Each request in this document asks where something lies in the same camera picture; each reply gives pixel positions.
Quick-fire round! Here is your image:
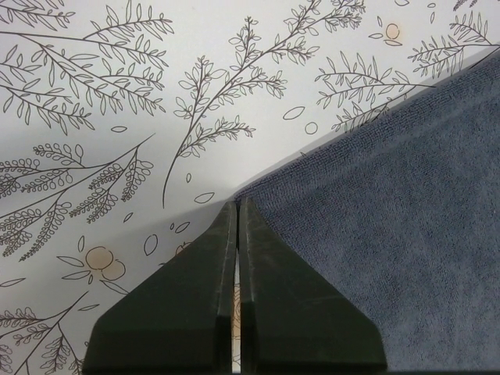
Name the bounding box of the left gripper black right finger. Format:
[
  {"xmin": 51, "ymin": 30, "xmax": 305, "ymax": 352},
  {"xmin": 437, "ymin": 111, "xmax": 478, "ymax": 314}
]
[{"xmin": 238, "ymin": 198, "xmax": 387, "ymax": 374}]

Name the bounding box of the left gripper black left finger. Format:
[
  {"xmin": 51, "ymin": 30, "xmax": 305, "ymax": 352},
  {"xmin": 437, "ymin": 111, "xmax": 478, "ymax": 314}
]
[{"xmin": 83, "ymin": 202, "xmax": 238, "ymax": 374}]

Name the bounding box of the grey blue towel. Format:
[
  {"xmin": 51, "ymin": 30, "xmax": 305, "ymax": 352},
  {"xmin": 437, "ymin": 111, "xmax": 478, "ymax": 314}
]
[{"xmin": 241, "ymin": 55, "xmax": 499, "ymax": 370}]

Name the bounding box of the floral table mat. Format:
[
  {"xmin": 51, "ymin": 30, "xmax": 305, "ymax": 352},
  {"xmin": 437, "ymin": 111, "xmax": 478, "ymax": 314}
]
[{"xmin": 1, "ymin": 1, "xmax": 499, "ymax": 374}]

